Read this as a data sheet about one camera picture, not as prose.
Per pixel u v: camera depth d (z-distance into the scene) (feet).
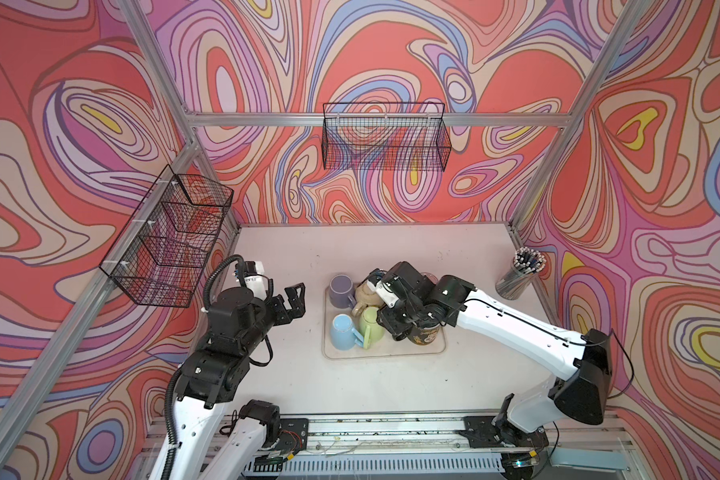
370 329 2.70
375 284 2.22
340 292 2.98
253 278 1.84
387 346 2.88
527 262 2.84
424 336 2.74
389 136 3.16
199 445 1.31
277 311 1.89
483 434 2.40
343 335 2.67
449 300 1.65
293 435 2.37
